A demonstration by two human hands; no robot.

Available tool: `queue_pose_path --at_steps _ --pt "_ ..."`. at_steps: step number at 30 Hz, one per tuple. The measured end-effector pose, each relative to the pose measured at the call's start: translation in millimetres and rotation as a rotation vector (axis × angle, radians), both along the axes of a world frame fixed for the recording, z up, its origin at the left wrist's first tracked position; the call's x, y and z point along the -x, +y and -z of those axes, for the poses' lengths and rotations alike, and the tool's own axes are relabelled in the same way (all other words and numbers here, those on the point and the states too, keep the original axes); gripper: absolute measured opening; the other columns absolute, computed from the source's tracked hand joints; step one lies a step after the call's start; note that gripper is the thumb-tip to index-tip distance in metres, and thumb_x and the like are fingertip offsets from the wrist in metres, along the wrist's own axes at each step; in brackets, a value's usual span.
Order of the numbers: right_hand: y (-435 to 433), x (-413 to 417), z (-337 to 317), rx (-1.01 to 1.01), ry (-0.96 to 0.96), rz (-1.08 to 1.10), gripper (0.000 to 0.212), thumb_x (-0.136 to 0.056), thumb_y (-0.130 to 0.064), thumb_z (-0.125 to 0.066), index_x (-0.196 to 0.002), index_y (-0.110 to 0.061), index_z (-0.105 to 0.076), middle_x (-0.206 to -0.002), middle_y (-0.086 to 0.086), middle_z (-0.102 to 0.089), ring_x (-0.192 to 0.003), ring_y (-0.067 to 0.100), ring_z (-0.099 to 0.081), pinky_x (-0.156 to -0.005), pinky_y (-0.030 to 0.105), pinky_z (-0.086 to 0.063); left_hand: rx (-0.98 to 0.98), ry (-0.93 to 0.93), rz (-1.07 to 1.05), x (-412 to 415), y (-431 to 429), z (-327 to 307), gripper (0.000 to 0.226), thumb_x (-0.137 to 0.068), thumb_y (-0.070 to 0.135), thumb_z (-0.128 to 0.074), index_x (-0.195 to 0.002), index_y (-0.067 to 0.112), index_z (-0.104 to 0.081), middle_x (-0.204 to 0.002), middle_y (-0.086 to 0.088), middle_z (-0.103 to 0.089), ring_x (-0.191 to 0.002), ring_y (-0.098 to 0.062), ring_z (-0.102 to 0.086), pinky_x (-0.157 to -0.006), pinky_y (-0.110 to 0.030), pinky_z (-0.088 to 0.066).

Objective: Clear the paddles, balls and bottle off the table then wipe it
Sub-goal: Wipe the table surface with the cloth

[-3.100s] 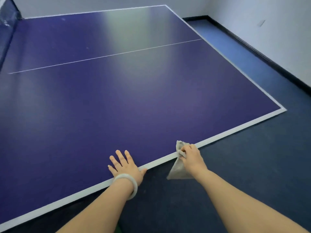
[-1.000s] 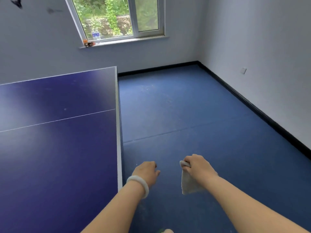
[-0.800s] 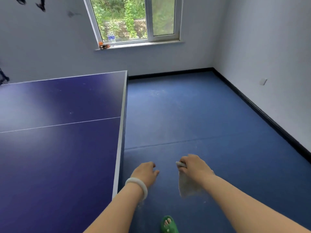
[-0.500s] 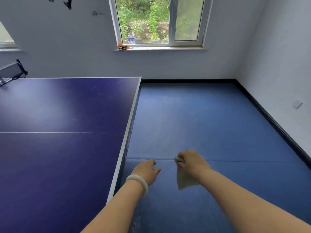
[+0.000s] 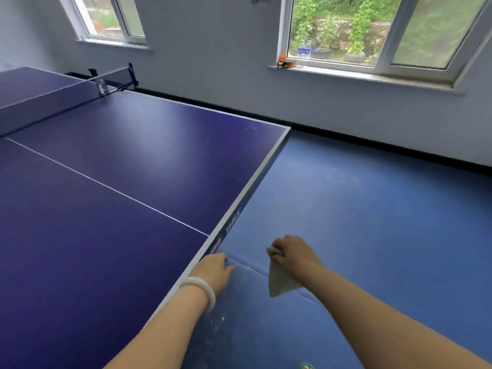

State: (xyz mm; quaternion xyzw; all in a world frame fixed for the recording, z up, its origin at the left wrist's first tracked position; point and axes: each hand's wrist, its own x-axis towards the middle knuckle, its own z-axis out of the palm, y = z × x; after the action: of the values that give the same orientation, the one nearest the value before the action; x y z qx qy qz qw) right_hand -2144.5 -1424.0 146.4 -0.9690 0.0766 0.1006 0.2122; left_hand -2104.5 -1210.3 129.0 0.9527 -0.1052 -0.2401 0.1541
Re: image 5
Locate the person's left hand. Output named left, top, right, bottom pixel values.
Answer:
left=188, top=252, right=236, bottom=296

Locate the person's right hand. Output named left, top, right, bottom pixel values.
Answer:
left=270, top=235, right=325, bottom=284

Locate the grey cleaning cloth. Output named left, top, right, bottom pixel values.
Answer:
left=266, top=245, right=304, bottom=298

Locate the person's right forearm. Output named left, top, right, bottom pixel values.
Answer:
left=305, top=266, right=492, bottom=369

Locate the person's left forearm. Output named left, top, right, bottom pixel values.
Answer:
left=104, top=286, right=210, bottom=369

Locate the white jade bangle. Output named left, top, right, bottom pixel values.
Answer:
left=178, top=277, right=217, bottom=314

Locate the blue table tennis table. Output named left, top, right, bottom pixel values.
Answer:
left=0, top=66, right=292, bottom=369

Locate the white window sill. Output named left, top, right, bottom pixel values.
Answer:
left=76, top=37, right=151, bottom=50
left=268, top=65, right=468, bottom=95

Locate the row of black tire planters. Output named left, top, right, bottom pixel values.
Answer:
left=311, top=48, right=379, bottom=64

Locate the blue table net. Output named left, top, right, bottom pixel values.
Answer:
left=0, top=67, right=133, bottom=137

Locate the white framed window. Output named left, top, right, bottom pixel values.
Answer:
left=57, top=0, right=148, bottom=45
left=276, top=0, right=492, bottom=83

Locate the green climbing plants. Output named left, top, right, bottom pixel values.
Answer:
left=290, top=0, right=402, bottom=54

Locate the black net post clamp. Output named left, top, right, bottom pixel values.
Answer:
left=115, top=63, right=139, bottom=93

